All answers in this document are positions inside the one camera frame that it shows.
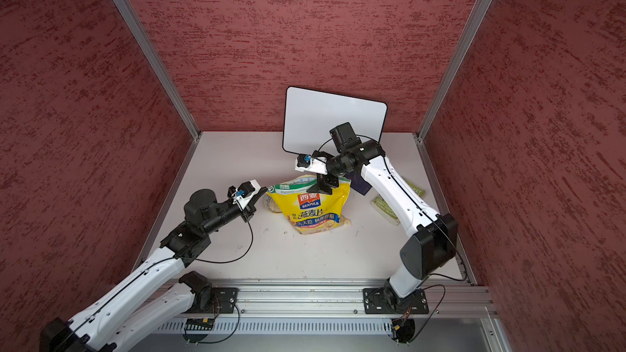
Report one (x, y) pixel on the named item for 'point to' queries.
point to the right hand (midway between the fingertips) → (311, 177)
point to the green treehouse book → (382, 205)
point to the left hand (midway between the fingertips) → (262, 190)
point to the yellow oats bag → (310, 213)
